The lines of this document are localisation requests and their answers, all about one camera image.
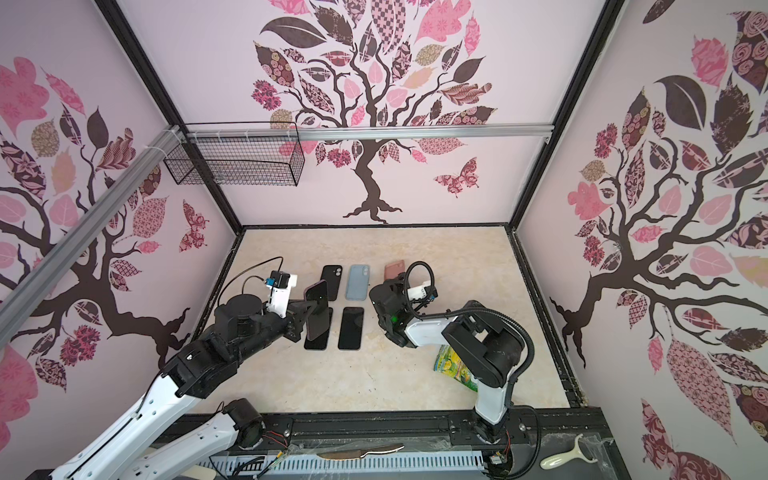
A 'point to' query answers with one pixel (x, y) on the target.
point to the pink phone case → (393, 269)
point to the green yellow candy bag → (449, 363)
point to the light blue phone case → (358, 282)
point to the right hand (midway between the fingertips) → (397, 268)
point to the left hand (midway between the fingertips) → (313, 308)
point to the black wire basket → (238, 153)
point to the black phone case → (333, 276)
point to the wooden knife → (356, 453)
